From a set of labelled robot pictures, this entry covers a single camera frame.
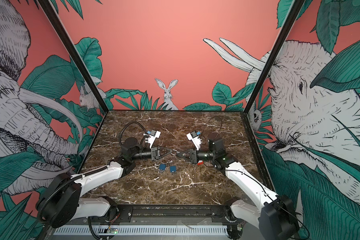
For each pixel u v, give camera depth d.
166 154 0.71
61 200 0.41
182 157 0.70
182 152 0.71
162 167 0.91
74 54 0.86
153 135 0.70
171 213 0.75
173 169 0.91
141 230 0.70
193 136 0.67
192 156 0.66
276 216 0.40
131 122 1.15
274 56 0.87
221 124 1.15
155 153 0.65
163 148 0.70
